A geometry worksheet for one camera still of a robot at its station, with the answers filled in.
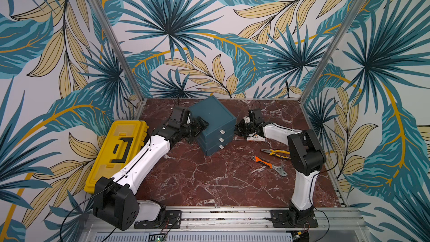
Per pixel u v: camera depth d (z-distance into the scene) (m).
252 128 0.80
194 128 0.69
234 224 0.73
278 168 0.88
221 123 0.79
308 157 0.53
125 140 0.80
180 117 0.60
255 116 0.80
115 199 0.39
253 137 0.90
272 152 0.93
